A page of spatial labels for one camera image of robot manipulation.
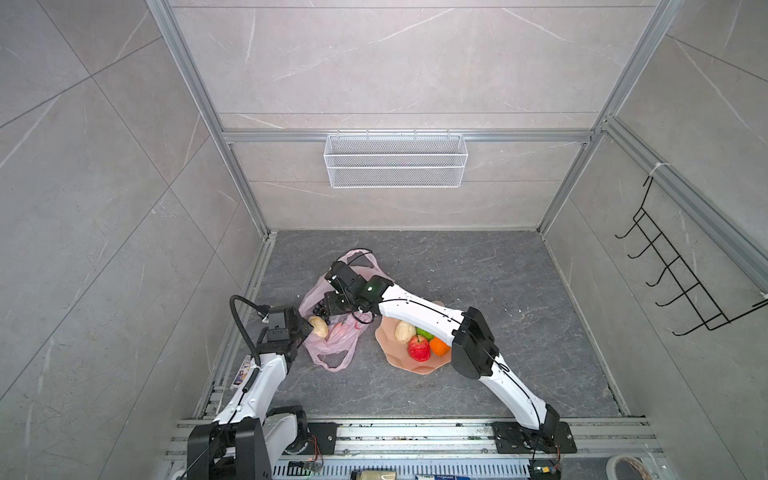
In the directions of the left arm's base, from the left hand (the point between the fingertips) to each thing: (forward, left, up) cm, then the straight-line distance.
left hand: (301, 317), depth 88 cm
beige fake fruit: (-6, -31, 0) cm, 31 cm away
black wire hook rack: (-11, -91, +28) cm, 96 cm away
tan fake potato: (-3, -6, -1) cm, 6 cm away
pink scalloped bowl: (-10, -29, -4) cm, 31 cm away
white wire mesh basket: (+46, -29, +23) cm, 59 cm away
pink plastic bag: (-11, -11, 0) cm, 15 cm away
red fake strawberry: (-11, -35, +1) cm, 36 cm away
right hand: (+2, -9, +3) cm, 10 cm away
